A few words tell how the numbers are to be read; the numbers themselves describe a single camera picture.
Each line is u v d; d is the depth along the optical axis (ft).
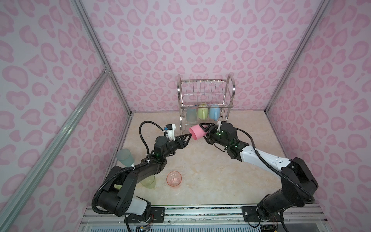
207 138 2.48
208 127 2.42
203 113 3.39
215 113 3.37
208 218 2.41
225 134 2.07
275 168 1.46
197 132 2.51
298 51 2.78
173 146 2.43
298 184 1.43
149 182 2.76
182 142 2.45
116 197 1.41
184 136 2.50
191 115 3.58
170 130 2.51
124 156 3.06
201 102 3.60
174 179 2.77
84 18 2.36
